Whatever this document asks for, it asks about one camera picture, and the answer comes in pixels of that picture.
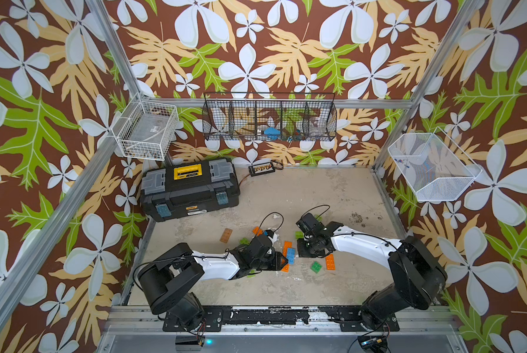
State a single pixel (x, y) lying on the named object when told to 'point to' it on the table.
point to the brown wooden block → (226, 235)
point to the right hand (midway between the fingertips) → (297, 252)
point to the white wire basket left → (146, 132)
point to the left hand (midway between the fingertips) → (287, 259)
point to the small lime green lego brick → (319, 218)
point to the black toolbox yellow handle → (186, 187)
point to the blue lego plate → (291, 255)
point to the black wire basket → (271, 117)
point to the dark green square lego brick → (316, 267)
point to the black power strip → (260, 169)
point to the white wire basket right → (432, 167)
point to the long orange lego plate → (285, 245)
